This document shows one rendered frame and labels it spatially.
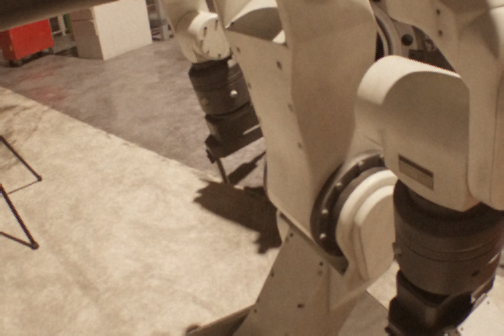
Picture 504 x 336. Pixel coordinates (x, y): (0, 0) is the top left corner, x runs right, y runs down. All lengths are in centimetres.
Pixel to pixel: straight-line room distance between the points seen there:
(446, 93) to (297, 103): 18
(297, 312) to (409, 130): 39
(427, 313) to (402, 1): 24
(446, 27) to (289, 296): 47
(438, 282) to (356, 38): 23
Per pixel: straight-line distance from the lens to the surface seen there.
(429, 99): 23
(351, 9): 36
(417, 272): 30
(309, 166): 42
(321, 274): 54
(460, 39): 18
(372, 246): 48
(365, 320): 89
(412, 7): 19
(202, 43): 55
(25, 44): 605
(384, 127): 25
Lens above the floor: 90
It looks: 26 degrees down
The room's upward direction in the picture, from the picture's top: 7 degrees counter-clockwise
